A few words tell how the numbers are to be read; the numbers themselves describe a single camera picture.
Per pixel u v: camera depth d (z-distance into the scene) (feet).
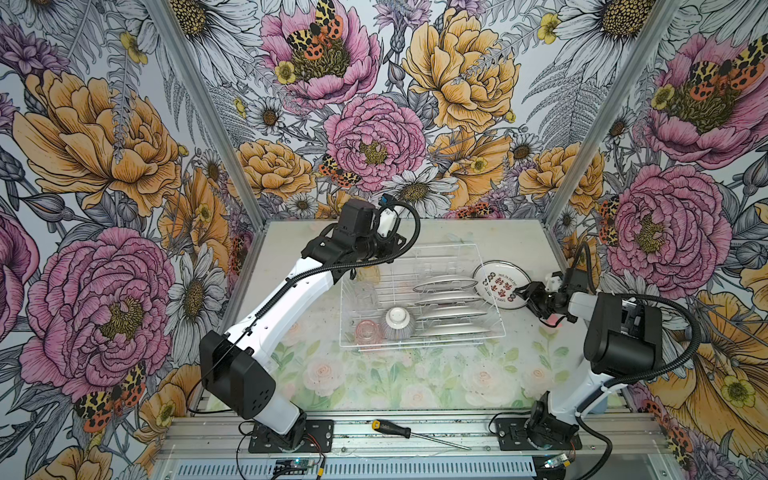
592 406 1.89
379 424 2.44
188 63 2.60
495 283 3.38
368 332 2.90
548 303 2.79
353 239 1.89
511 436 2.43
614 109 2.93
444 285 3.16
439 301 3.00
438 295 2.81
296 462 2.34
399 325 2.86
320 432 2.45
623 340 1.63
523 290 3.06
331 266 1.71
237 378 1.50
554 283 2.99
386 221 2.20
